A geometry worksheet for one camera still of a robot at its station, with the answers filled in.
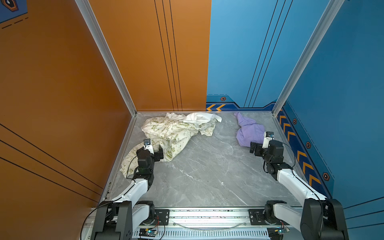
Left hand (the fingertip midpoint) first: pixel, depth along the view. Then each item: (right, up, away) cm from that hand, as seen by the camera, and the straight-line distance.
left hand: (151, 145), depth 87 cm
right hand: (+63, +2, 0) cm, 63 cm away
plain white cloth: (+27, +17, +12) cm, 34 cm away
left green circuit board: (+3, -40, -16) cm, 43 cm away
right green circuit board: (+66, -38, -17) cm, 78 cm away
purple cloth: (+63, +7, +15) cm, 65 cm away
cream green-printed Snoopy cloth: (+10, +6, +4) cm, 13 cm away
